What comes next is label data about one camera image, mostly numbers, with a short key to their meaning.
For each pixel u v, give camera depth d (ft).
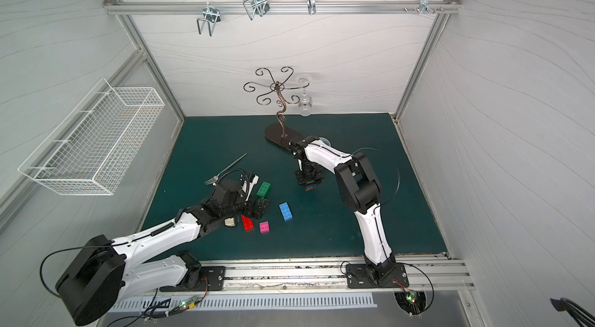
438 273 2.56
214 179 3.16
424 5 2.51
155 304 2.36
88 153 2.21
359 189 1.81
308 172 2.68
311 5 2.57
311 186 2.76
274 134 3.68
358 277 2.41
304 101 3.14
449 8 2.57
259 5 2.50
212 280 2.41
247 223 2.75
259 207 2.46
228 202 2.17
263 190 3.05
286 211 2.85
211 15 2.57
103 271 1.32
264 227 2.75
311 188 3.05
